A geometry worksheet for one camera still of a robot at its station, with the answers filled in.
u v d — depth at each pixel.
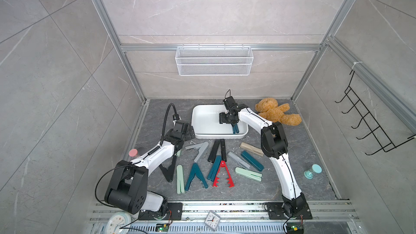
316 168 0.78
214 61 1.01
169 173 0.85
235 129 1.01
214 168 0.86
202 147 0.93
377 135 0.65
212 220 0.70
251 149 0.88
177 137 0.69
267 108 1.05
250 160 0.88
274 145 0.62
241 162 0.86
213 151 0.92
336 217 0.73
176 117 0.78
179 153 0.90
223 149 0.91
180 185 0.80
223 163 0.87
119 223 0.69
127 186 0.43
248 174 0.83
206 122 1.04
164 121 0.65
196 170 0.85
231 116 0.87
